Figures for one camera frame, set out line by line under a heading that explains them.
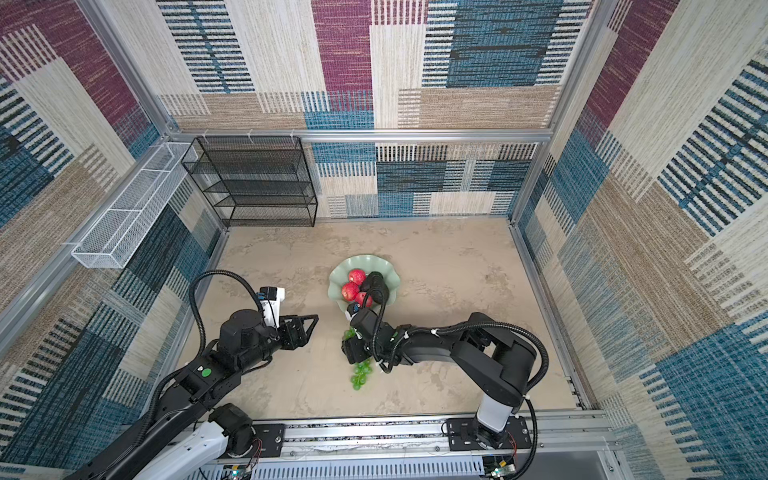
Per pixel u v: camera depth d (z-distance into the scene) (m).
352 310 0.80
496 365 0.46
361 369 0.81
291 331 0.65
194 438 0.59
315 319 0.73
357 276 0.99
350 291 0.94
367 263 1.02
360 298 0.93
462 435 0.74
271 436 0.75
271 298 0.67
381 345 0.68
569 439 0.74
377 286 0.93
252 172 1.08
